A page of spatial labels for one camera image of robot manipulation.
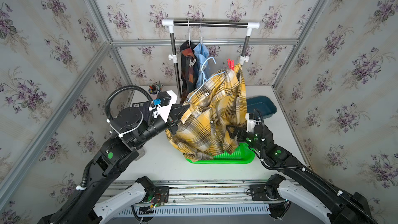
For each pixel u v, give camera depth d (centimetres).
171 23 67
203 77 46
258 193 73
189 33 97
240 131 68
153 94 101
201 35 93
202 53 84
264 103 108
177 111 47
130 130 35
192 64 69
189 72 70
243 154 85
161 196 72
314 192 46
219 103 69
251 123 70
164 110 41
